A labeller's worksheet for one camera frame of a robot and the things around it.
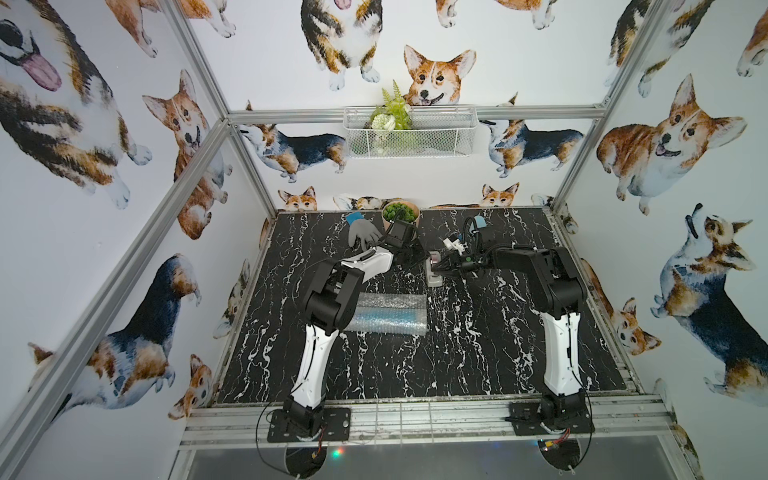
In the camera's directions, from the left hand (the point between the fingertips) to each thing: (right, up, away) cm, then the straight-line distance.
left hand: (436, 251), depth 101 cm
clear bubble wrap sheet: (-15, -21, -17) cm, 30 cm away
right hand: (-2, -6, -4) cm, 7 cm away
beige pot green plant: (-12, +14, +5) cm, 20 cm away
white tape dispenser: (-1, -9, -3) cm, 10 cm away
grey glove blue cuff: (-27, +8, +13) cm, 31 cm away
